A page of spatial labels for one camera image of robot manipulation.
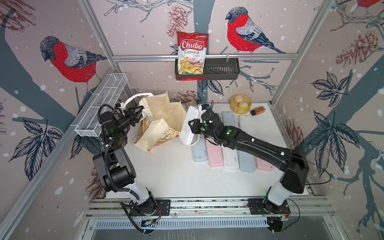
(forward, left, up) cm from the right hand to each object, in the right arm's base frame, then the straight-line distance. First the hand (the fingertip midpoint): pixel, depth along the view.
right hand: (186, 124), depth 76 cm
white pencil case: (-4, 0, -3) cm, 5 cm away
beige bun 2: (+36, -39, -20) cm, 57 cm away
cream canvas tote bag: (+3, +14, 0) cm, 14 cm away
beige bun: (+43, -37, -20) cm, 60 cm away
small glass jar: (+40, 0, -23) cm, 46 cm away
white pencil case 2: (+27, -22, -24) cm, 42 cm away
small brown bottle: (+32, -50, -22) cm, 63 cm away
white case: (-7, -26, -23) cm, 35 cm away
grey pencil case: (-2, -7, -24) cm, 25 cm away
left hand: (+10, +25, +3) cm, 27 cm away
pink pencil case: (-4, -16, -23) cm, 28 cm away
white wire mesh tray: (-5, +46, +6) cm, 47 cm away
